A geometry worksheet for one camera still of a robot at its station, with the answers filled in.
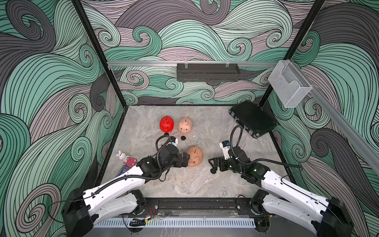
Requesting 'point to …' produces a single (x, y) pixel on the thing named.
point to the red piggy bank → (166, 124)
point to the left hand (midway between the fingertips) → (183, 154)
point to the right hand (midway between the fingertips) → (213, 160)
